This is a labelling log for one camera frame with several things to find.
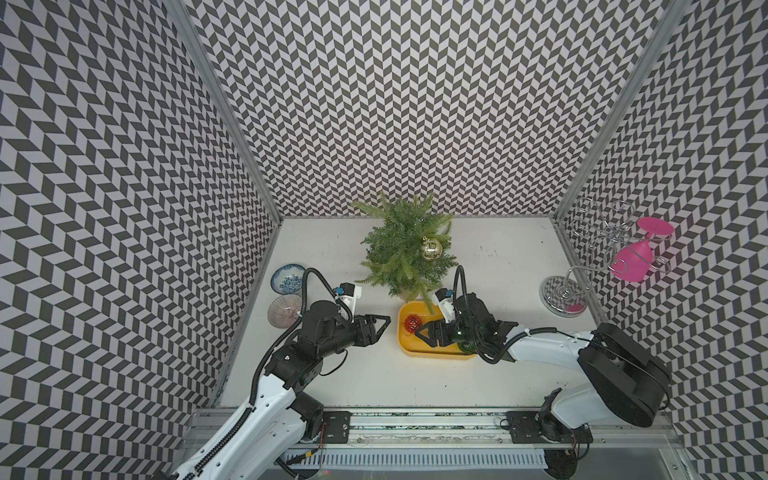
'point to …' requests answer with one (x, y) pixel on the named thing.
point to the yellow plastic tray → (405, 338)
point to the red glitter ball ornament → (412, 323)
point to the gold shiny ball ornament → (431, 249)
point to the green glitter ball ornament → (466, 347)
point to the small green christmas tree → (408, 246)
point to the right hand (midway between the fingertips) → (423, 336)
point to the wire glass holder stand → (566, 295)
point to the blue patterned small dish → (287, 279)
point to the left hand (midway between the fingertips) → (382, 324)
